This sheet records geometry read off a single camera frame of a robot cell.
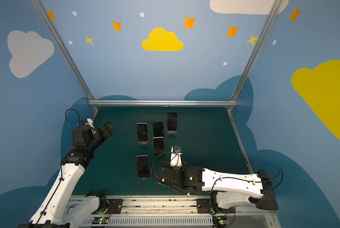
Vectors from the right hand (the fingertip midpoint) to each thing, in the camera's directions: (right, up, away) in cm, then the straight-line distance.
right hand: (168, 162), depth 70 cm
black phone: (-8, +15, +33) cm, 37 cm away
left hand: (-30, +18, +6) cm, 35 cm away
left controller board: (-35, -30, +1) cm, 46 cm away
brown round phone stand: (-18, +5, +29) cm, 35 cm away
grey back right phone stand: (+1, +13, +35) cm, 37 cm away
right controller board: (+27, -31, +1) cm, 41 cm away
